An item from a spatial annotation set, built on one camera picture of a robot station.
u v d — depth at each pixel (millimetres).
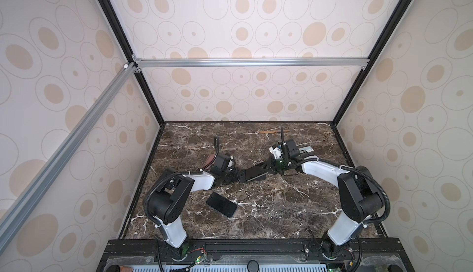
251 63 947
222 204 851
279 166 794
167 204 467
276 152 869
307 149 1039
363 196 474
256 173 954
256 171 951
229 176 817
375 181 857
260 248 761
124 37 815
